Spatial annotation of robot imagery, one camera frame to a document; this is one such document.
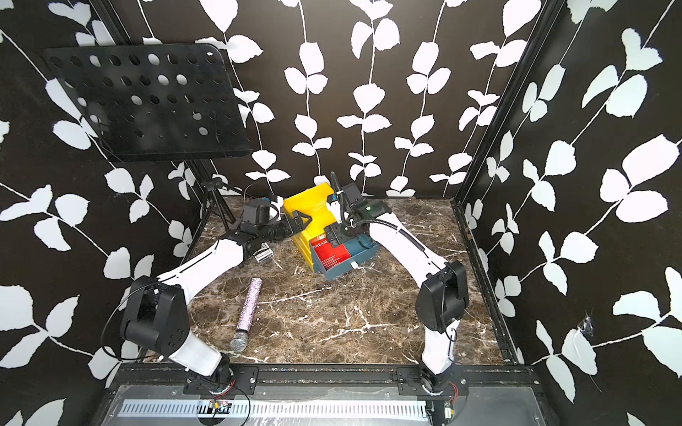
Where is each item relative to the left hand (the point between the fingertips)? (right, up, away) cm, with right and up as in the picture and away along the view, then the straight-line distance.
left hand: (306, 219), depth 86 cm
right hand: (+10, -3, -1) cm, 10 cm away
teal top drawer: (+18, -9, -8) cm, 22 cm away
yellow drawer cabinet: (+1, +1, 0) cm, 2 cm away
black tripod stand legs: (-32, +11, +1) cm, 34 cm away
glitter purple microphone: (-19, -37, -8) cm, 43 cm away
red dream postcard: (+8, -12, -2) cm, 15 cm away
